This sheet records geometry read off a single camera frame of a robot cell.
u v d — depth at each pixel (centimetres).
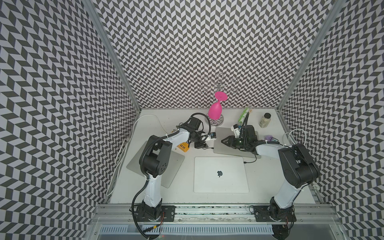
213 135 83
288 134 102
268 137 99
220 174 85
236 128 87
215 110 87
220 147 94
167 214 73
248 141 75
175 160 89
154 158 51
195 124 79
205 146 86
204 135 83
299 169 48
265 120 102
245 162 89
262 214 73
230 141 83
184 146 94
